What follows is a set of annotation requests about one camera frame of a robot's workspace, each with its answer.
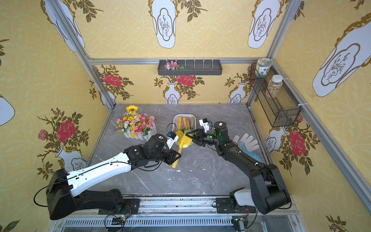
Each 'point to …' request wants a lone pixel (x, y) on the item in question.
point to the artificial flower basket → (134, 124)
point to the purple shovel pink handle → (188, 122)
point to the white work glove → (249, 145)
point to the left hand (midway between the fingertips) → (175, 152)
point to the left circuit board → (119, 221)
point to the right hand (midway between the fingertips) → (190, 134)
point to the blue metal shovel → (192, 123)
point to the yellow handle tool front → (184, 141)
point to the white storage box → (184, 128)
